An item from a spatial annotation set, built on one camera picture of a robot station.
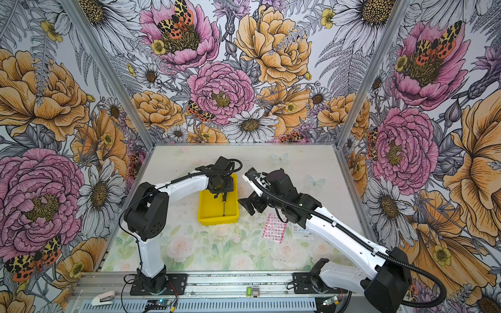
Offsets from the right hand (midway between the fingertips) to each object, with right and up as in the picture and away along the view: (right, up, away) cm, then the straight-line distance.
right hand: (250, 197), depth 74 cm
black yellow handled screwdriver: (-14, -4, +23) cm, 27 cm away
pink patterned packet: (+11, -17, +15) cm, 25 cm away
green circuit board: (-32, -37, -3) cm, 49 cm away
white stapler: (-51, -35, -4) cm, 62 cm away
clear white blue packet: (+21, -18, +13) cm, 31 cm away
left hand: (-12, -1, +21) cm, 25 cm away
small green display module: (+1, -33, -4) cm, 33 cm away
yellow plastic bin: (-19, -9, +19) cm, 29 cm away
